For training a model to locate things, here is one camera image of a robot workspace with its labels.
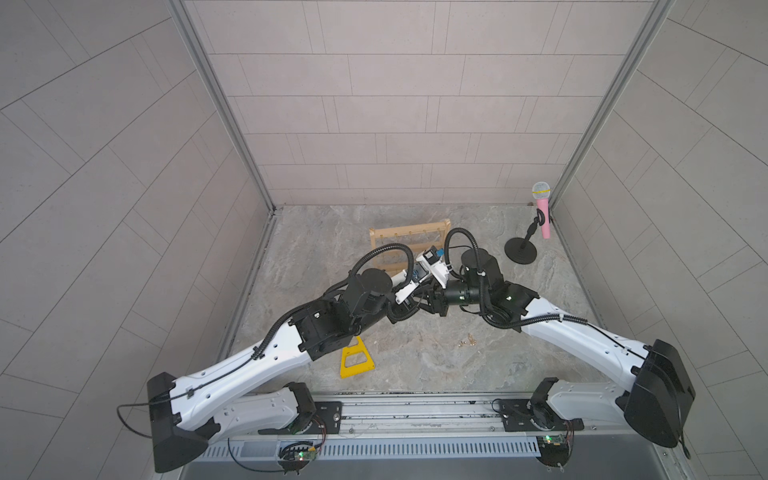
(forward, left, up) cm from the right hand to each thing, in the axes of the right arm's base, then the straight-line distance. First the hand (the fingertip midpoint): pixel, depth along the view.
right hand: (410, 299), depth 69 cm
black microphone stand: (+27, -41, -21) cm, 53 cm away
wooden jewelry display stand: (+17, -3, +2) cm, 18 cm away
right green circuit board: (-29, -32, -25) cm, 49 cm away
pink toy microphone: (+29, -41, +4) cm, 50 cm away
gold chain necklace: (-3, -17, -22) cm, 28 cm away
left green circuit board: (-26, +27, -18) cm, 42 cm away
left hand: (+2, -2, +5) cm, 6 cm away
